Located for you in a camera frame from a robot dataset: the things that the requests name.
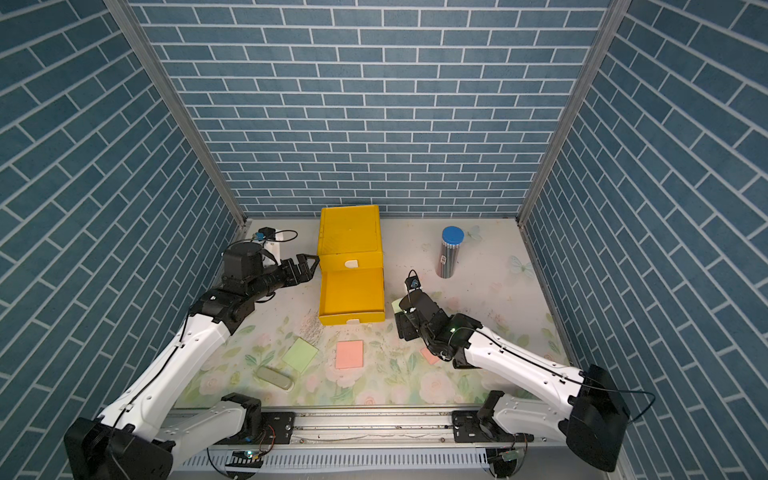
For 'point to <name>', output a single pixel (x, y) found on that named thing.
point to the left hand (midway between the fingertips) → (315, 261)
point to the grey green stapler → (270, 376)
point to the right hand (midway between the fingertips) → (409, 317)
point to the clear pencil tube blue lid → (452, 239)
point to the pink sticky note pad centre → (349, 354)
